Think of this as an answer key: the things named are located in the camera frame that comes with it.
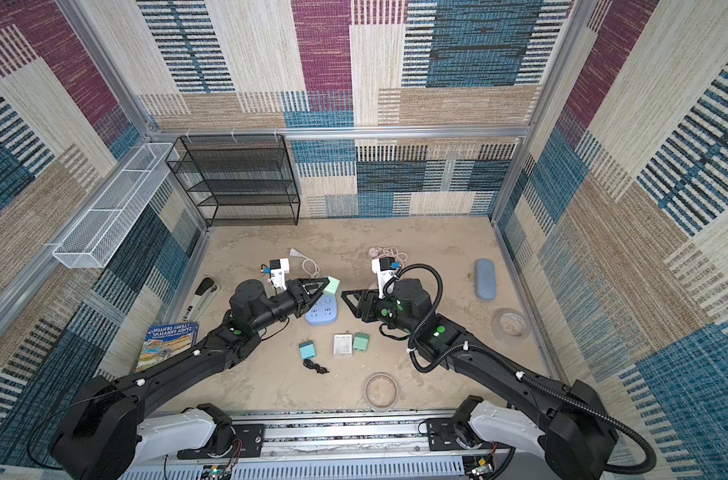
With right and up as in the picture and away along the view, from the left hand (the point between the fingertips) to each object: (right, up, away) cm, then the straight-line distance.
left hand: (329, 280), depth 73 cm
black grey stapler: (-42, -6, +23) cm, 49 cm away
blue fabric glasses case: (+49, +1, +29) cm, 57 cm away
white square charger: (+2, -19, +12) cm, 23 cm away
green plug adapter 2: (+7, -19, +14) cm, 25 cm away
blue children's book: (-49, -19, +14) cm, 54 cm away
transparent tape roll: (+52, -16, +18) cm, 57 cm away
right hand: (+4, -5, -1) cm, 6 cm away
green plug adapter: (0, -1, +1) cm, 2 cm away
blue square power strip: (-4, -12, +19) cm, 22 cm away
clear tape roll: (+13, -31, +8) cm, 34 cm away
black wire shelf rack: (-37, +33, +35) cm, 60 cm away
